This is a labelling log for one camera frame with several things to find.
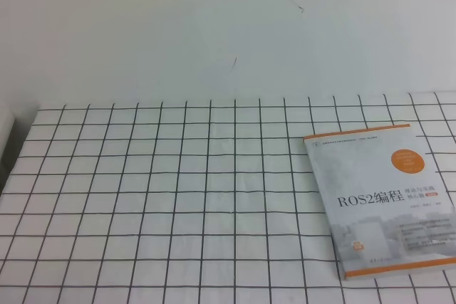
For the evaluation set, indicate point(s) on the grey object at left edge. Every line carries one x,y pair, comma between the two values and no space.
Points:
7,139

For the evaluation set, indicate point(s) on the white book with orange trim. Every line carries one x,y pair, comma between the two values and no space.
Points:
386,206

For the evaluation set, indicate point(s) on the white black-grid tablecloth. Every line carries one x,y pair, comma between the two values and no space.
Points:
209,201

